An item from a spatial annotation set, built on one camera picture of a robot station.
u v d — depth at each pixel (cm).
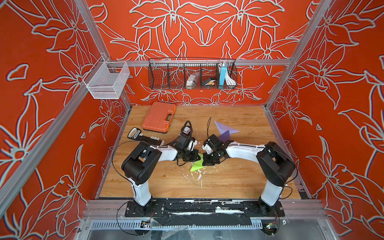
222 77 87
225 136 103
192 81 91
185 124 81
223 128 108
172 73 100
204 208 74
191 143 90
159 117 109
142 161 52
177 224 70
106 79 93
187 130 101
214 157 77
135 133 101
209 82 87
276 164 48
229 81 91
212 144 74
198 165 88
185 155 79
